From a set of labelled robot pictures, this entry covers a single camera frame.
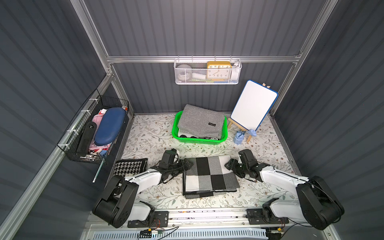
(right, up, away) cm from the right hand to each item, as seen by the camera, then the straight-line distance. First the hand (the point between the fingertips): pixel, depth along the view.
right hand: (230, 166), depth 89 cm
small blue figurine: (+7, +17, +8) cm, 20 cm away
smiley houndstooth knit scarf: (-21, +17, +10) cm, 29 cm away
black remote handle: (-68, +18, -26) cm, 75 cm away
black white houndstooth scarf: (-61, 0, -2) cm, 61 cm away
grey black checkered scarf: (-13, -5, -2) cm, 14 cm away
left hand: (-25, 0, -1) cm, 25 cm away
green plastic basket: (-35, +19, +10) cm, 41 cm away
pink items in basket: (-65, +14, -23) cm, 71 cm away
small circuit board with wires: (-46, -29, -17) cm, 56 cm away
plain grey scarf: (-18, +27, +13) cm, 35 cm away
